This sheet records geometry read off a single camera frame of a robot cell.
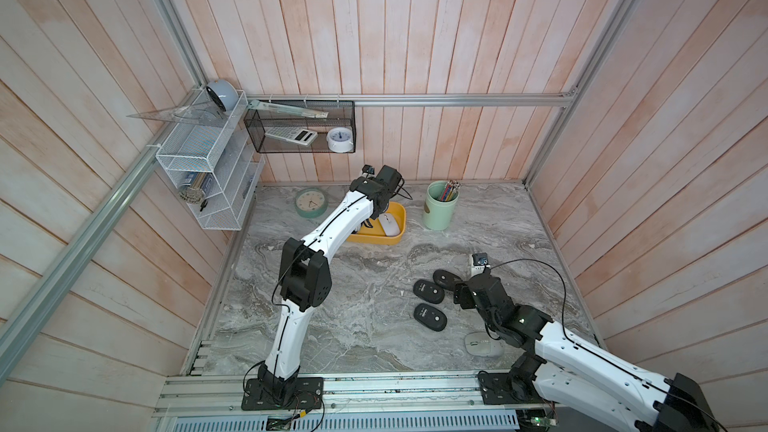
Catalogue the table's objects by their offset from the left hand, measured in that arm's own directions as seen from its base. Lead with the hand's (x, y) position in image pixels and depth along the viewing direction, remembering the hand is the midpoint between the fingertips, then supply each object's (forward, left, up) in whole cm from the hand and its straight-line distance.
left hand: (355, 206), depth 92 cm
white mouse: (+3, -11, -13) cm, 18 cm away
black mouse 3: (-30, -22, -14) cm, 40 cm away
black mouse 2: (-22, -23, -14) cm, 34 cm away
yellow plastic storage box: (+2, -7, -17) cm, 18 cm away
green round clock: (+13, +18, -13) cm, 26 cm away
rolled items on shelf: (-6, +40, +15) cm, 43 cm away
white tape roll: (+19, +5, +11) cm, 23 cm away
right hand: (-21, -32, -7) cm, 39 cm away
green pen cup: (+4, -28, -9) cm, 30 cm away
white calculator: (+22, +20, +10) cm, 31 cm away
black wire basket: (+30, +20, +9) cm, 37 cm away
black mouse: (-18, -28, -13) cm, 36 cm away
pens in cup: (+6, -31, +1) cm, 31 cm away
